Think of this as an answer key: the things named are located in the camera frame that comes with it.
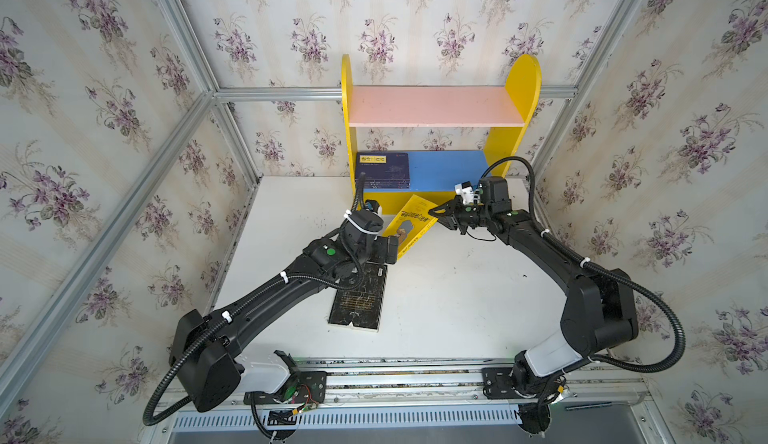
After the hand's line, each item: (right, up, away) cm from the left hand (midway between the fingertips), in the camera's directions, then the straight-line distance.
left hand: (383, 237), depth 78 cm
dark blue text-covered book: (0, +22, +23) cm, 32 cm away
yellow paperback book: (+9, +4, +7) cm, 12 cm away
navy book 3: (+1, +15, +20) cm, 25 cm away
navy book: (0, +17, +18) cm, 24 cm away
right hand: (+12, +6, +4) cm, 14 cm away
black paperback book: (-6, -21, +8) cm, 23 cm away
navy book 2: (+1, +15, +18) cm, 24 cm away
